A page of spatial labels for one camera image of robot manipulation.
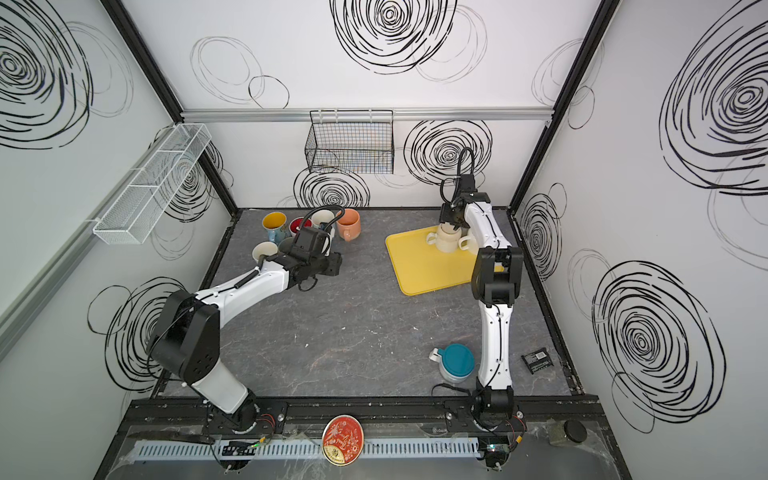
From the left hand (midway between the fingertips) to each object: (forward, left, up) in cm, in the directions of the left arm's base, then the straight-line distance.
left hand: (337, 257), depth 91 cm
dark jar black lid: (-43, -56, -2) cm, 71 cm away
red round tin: (-46, -7, -7) cm, 47 cm away
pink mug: (+5, +25, -3) cm, 25 cm away
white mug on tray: (+12, -44, -6) cm, 46 cm away
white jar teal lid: (-29, -34, -3) cm, 45 cm away
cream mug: (+12, -35, -5) cm, 38 cm away
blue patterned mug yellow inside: (+14, +24, -2) cm, 28 cm away
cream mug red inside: (+16, +18, -4) cm, 24 cm away
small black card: (-25, -59, -11) cm, 65 cm away
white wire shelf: (-5, +47, +23) cm, 52 cm away
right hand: (+20, -36, -2) cm, 41 cm away
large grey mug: (+5, +18, -2) cm, 19 cm away
